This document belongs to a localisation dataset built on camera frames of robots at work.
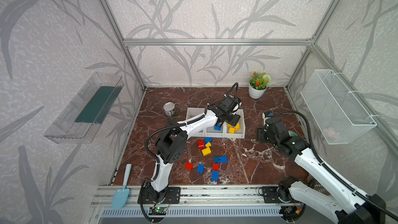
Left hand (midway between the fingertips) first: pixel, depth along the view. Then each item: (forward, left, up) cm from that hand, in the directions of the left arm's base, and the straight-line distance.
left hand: (237, 113), depth 90 cm
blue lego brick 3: (-22, +8, -12) cm, 27 cm away
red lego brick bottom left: (-26, +27, -13) cm, 40 cm away
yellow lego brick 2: (-4, -1, -9) cm, 10 cm away
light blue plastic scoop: (-41, +59, -13) cm, 73 cm away
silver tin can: (+9, +43, -9) cm, 45 cm away
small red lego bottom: (-27, +12, -12) cm, 32 cm away
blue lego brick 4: (-28, +21, -11) cm, 36 cm away
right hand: (-9, -11, +3) cm, 15 cm away
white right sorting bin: (-9, -2, -9) cm, 13 cm away
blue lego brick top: (-11, +17, -12) cm, 23 cm away
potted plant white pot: (+22, -16, -7) cm, 28 cm away
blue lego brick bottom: (-31, +13, -11) cm, 36 cm away
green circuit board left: (-46, +40, -14) cm, 63 cm away
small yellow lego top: (-15, +17, -11) cm, 25 cm away
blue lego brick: (-3, +11, -11) cm, 16 cm away
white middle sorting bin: (-8, +15, -9) cm, 19 cm away
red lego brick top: (-15, +21, -11) cm, 28 cm away
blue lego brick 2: (-23, +12, -11) cm, 28 cm away
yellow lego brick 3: (-19, +18, -11) cm, 28 cm away
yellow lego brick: (-7, +3, -9) cm, 11 cm away
